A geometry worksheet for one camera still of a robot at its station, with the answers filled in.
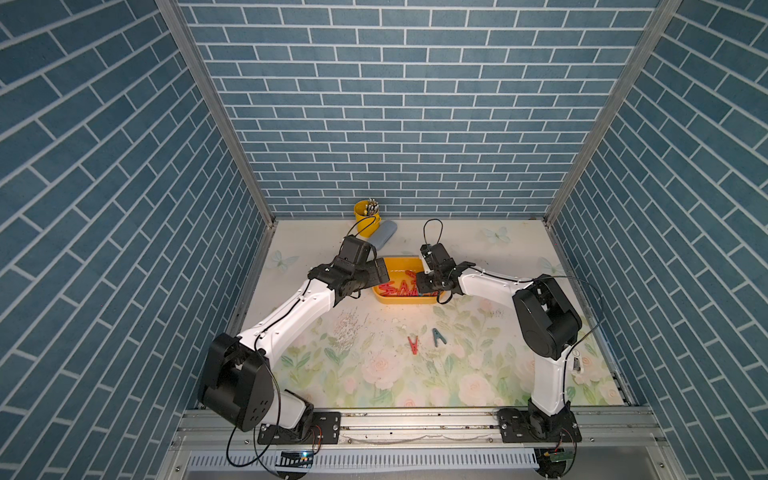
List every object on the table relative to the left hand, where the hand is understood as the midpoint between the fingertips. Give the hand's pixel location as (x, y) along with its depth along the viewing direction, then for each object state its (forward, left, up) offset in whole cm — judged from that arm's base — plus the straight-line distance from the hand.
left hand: (382, 274), depth 85 cm
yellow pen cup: (+27, +6, -4) cm, 28 cm away
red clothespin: (-15, -10, -16) cm, 24 cm away
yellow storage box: (+5, -6, -14) cm, 17 cm away
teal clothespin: (-12, -17, -15) cm, 25 cm away
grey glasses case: (+29, 0, -13) cm, 32 cm away
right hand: (+6, -13, -12) cm, 19 cm away
